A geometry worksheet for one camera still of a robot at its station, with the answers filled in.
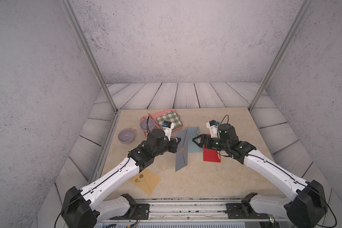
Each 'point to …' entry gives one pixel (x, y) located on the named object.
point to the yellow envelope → (146, 180)
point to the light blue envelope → (192, 132)
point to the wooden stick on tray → (154, 120)
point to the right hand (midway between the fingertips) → (197, 140)
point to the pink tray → (154, 116)
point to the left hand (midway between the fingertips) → (183, 140)
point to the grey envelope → (181, 159)
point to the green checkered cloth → (171, 116)
